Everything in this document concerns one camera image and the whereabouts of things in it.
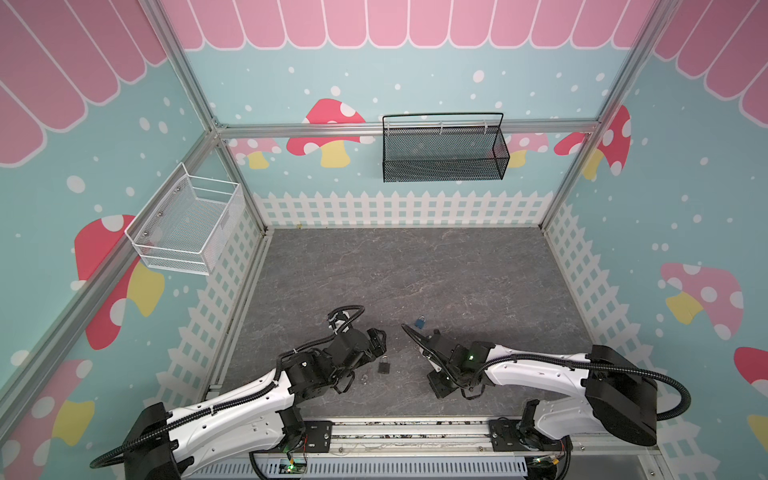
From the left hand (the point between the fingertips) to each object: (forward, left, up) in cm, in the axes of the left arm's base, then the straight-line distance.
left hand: (374, 347), depth 79 cm
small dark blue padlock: (+13, -13, -10) cm, 21 cm away
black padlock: (-2, -2, -10) cm, 10 cm away
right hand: (-7, -16, -10) cm, 20 cm away
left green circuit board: (-25, +19, -13) cm, 34 cm away
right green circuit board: (-23, -42, -10) cm, 49 cm away
